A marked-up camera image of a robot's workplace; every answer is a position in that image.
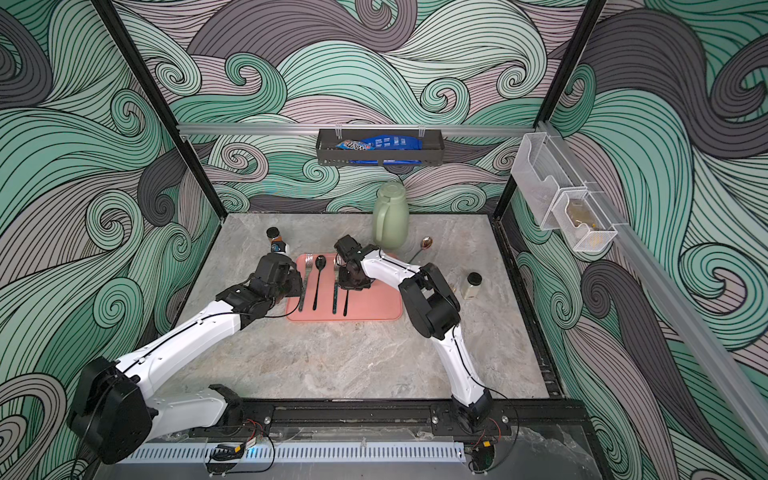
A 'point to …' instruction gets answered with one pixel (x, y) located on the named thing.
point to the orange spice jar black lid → (277, 244)
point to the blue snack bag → (386, 142)
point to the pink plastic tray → (324, 299)
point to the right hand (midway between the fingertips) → (352, 284)
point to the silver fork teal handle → (335, 297)
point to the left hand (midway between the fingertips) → (298, 271)
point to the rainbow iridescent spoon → (425, 243)
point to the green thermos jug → (391, 217)
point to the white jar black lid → (472, 288)
